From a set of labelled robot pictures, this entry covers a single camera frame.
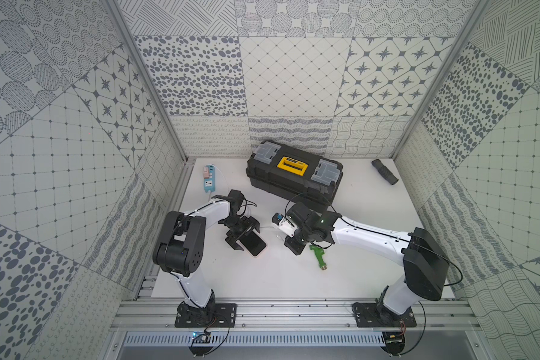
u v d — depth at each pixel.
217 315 0.73
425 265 0.43
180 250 0.48
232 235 0.83
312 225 0.62
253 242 0.91
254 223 0.84
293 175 0.91
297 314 0.76
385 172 1.12
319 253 0.87
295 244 0.72
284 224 0.75
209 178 1.09
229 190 0.82
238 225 0.79
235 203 0.72
